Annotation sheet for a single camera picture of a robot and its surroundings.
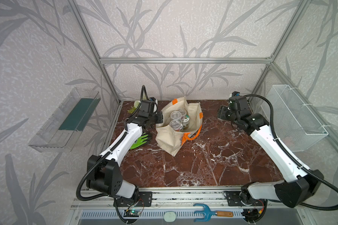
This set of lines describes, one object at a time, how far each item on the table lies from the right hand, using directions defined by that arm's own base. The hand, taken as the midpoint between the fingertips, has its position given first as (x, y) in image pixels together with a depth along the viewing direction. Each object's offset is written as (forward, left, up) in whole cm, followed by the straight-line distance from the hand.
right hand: (220, 109), depth 77 cm
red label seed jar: (-5, +25, -8) cm, 27 cm away
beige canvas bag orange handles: (-11, +28, -17) cm, 34 cm away
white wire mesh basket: (-15, -30, +5) cm, 34 cm away
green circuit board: (-45, +48, -29) cm, 72 cm away
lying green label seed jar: (+7, +19, -20) cm, 29 cm away
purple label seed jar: (+10, +20, -14) cm, 27 cm away
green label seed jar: (+2, +25, -8) cm, 26 cm away
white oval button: (-47, +28, -26) cm, 60 cm away
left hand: (+2, +34, -8) cm, 35 cm away
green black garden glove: (-6, +50, -26) cm, 57 cm away
